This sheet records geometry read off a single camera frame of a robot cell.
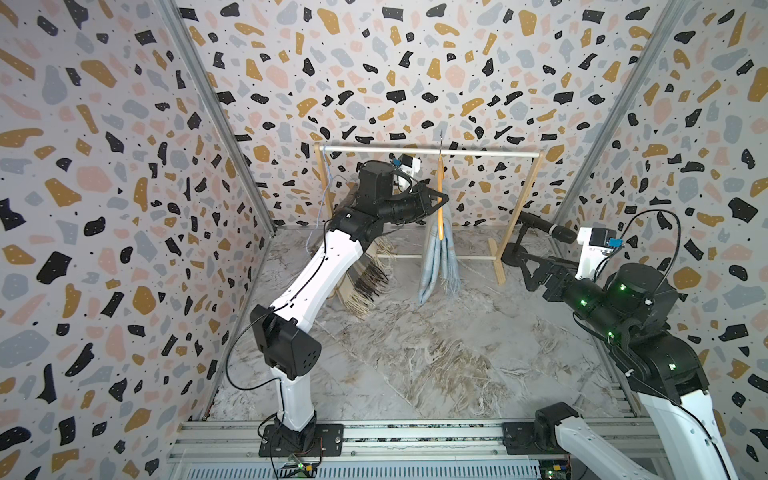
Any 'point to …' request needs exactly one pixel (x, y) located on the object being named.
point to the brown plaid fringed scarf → (357, 290)
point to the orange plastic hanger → (441, 172)
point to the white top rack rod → (428, 151)
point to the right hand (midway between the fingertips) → (534, 258)
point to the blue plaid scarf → (441, 263)
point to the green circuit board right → (554, 469)
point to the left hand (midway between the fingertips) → (453, 198)
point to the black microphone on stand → (517, 255)
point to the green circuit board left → (298, 470)
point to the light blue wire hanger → (324, 199)
